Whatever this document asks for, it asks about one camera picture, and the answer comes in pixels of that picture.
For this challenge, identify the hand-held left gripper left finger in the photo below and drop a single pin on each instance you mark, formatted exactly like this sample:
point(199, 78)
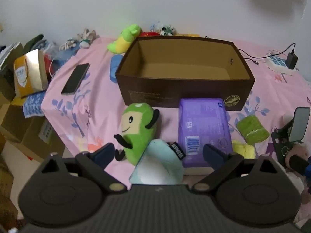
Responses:
point(103, 155)

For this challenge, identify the grey white plush toy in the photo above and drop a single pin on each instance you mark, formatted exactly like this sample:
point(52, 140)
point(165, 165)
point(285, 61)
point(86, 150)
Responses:
point(69, 45)
point(88, 37)

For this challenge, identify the brown cardboard box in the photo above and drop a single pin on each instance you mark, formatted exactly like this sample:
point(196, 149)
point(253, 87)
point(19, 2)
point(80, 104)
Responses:
point(170, 89)

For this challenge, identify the yellow fluffy cloth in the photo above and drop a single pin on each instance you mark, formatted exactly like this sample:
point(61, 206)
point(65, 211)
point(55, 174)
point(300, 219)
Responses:
point(244, 149)

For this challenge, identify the blue patterned cloth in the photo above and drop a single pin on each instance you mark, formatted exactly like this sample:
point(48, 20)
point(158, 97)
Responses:
point(32, 105)

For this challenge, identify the light teal cloth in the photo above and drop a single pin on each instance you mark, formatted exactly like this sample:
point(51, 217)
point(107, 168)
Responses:
point(158, 162)

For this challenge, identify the red plush toy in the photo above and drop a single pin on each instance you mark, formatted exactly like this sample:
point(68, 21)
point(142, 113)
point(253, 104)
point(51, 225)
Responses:
point(148, 34)

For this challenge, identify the green plush toy with face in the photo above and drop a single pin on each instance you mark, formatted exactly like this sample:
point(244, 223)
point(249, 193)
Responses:
point(138, 136)

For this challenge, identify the panda plush toy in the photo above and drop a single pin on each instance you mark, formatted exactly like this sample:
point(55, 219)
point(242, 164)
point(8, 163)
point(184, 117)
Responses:
point(166, 30)

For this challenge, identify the purple soft packet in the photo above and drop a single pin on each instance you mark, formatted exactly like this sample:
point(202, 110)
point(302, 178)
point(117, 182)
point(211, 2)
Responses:
point(201, 119)

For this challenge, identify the black smartphone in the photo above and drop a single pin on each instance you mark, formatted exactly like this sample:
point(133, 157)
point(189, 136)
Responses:
point(75, 79)

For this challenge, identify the dark green cloth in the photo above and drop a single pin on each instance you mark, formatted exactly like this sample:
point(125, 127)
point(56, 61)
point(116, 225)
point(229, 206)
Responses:
point(34, 42)

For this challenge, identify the white power strip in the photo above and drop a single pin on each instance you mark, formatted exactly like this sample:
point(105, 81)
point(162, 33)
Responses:
point(275, 62)

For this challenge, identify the green yellow caterpillar plush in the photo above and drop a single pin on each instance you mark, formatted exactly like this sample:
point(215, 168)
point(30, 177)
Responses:
point(121, 41)

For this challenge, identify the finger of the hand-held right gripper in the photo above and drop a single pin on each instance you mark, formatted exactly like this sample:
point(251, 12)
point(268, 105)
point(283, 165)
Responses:
point(298, 163)

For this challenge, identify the brown cardboard carton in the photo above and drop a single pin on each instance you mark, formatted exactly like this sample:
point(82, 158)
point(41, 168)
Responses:
point(24, 131)

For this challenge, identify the black charger plug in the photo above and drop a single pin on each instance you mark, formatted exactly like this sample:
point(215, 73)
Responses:
point(291, 60)

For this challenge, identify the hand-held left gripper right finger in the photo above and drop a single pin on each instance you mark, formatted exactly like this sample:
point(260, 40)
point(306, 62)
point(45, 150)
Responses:
point(212, 154)

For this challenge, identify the yellow book box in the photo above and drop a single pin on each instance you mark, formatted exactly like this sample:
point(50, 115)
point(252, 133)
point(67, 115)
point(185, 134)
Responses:
point(188, 35)

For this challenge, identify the green fluffy towel roll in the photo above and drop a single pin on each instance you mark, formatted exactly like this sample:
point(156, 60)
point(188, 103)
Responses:
point(252, 129)

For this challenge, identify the yellow white paper bag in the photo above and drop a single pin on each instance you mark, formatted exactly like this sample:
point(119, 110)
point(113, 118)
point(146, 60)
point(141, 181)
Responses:
point(24, 77)

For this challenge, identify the pink floral bedsheet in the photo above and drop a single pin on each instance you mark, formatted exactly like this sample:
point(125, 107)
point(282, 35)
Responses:
point(97, 116)

